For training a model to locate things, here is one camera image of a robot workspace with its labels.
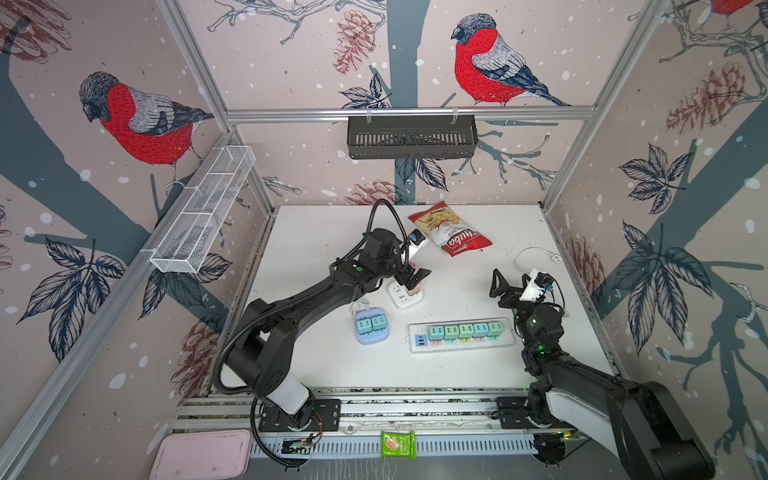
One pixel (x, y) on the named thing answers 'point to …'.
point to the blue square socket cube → (380, 337)
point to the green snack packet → (398, 445)
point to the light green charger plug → (495, 329)
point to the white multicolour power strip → (417, 334)
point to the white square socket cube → (400, 296)
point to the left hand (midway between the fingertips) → (417, 256)
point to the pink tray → (194, 453)
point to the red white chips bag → (452, 232)
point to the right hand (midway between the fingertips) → (508, 275)
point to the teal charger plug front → (480, 330)
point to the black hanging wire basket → (412, 136)
